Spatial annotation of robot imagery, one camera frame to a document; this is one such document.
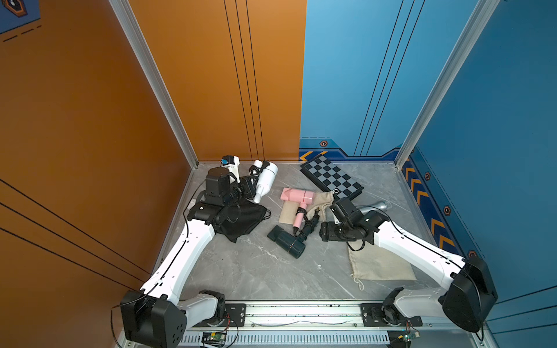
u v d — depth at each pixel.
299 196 1.03
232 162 0.67
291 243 0.85
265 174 0.79
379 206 0.99
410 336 0.69
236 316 0.74
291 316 0.75
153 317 0.37
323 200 1.03
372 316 0.72
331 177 1.09
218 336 0.71
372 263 0.85
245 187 0.67
